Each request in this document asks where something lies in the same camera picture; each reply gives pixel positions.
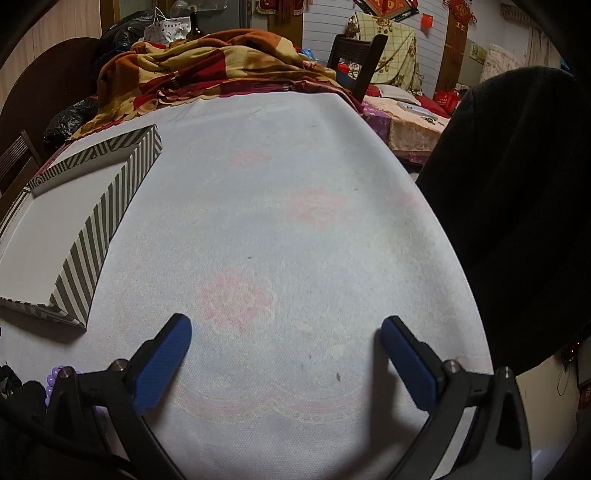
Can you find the cream floral cloth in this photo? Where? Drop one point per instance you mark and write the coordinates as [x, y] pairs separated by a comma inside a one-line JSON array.
[[397, 46]]

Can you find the striped shallow cardboard box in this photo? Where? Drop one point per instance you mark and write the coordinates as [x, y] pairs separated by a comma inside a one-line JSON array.
[[46, 230]]

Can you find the round wooden board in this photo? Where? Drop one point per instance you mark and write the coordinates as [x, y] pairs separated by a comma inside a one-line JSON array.
[[41, 78]]

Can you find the bed with floral cover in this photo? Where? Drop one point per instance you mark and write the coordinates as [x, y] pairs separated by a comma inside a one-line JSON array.
[[406, 129]]

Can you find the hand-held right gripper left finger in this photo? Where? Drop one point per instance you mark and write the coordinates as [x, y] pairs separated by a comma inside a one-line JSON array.
[[166, 364]]

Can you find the white paper bag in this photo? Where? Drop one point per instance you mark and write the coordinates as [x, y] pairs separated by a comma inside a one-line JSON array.
[[166, 30]]

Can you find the dark wooden chair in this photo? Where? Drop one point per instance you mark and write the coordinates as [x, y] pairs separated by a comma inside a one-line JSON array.
[[364, 60]]

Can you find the floral curtain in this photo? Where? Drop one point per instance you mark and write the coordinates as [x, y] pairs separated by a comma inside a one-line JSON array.
[[503, 62]]

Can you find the dark glass bottle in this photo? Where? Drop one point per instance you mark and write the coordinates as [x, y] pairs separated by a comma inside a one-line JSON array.
[[196, 23]]

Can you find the red fringed hanging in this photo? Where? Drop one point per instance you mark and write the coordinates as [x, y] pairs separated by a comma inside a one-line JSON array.
[[279, 5]]

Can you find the red yellow patterned blanket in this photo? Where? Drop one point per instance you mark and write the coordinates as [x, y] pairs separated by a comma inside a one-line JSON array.
[[207, 64]]

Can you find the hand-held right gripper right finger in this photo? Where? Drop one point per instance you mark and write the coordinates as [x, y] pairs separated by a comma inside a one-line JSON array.
[[406, 364]]

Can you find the black plastic bag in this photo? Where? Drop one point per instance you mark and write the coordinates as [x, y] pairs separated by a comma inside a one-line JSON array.
[[69, 120], [120, 32]]

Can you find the white tablecloth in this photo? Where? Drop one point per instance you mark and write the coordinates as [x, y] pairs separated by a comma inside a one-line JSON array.
[[286, 230]]

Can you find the red shopping bag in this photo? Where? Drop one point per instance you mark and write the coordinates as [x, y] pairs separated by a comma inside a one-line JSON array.
[[445, 101]]

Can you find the red knot wall decoration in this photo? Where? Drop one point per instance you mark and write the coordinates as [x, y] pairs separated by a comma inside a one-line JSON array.
[[461, 11]]

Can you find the small red paper square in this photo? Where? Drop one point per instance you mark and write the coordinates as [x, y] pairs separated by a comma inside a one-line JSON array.
[[427, 20]]

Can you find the brown wooden chair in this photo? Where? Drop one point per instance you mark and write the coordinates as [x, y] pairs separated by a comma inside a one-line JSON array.
[[18, 152]]

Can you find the person's black jacket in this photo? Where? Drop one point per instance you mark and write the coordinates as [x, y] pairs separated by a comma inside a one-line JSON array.
[[517, 207]]

